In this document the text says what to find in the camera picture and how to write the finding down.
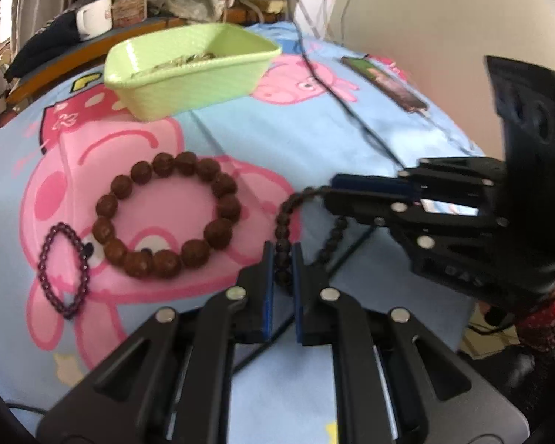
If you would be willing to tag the wooden table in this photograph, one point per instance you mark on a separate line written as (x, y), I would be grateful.
(51, 76)

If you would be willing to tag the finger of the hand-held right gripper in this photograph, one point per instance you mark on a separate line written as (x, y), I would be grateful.
(374, 184)
(374, 208)

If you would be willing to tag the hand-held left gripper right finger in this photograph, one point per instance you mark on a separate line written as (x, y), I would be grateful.
(298, 286)

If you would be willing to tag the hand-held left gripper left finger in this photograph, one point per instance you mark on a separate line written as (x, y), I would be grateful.
(268, 286)

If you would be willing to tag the brown woven box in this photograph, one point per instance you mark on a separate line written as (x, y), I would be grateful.
(129, 11)

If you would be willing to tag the green plastic basket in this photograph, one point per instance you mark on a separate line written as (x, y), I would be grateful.
(189, 83)

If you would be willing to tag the dark blue cloth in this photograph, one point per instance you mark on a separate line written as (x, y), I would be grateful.
(41, 46)

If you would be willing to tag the printed cartoon blanket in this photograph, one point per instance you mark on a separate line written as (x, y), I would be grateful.
(212, 138)

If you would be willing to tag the white mug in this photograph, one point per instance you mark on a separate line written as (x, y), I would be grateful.
(95, 18)

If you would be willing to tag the smartphone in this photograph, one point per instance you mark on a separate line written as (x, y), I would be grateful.
(388, 83)

